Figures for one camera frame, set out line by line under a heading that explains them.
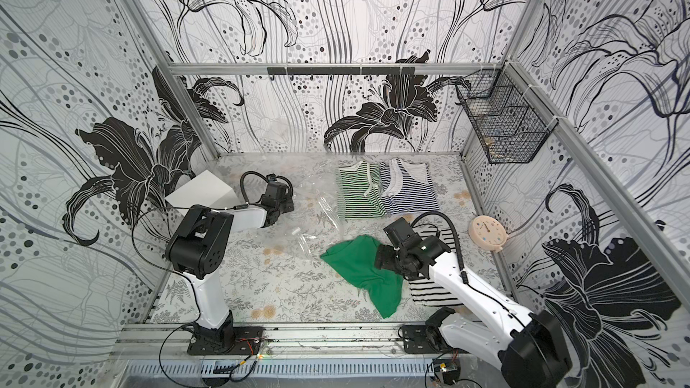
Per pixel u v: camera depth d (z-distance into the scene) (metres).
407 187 1.10
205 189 0.92
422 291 0.80
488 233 0.91
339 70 0.90
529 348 0.38
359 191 1.05
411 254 0.58
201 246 0.52
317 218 0.98
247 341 0.72
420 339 0.72
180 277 0.53
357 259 0.86
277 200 0.80
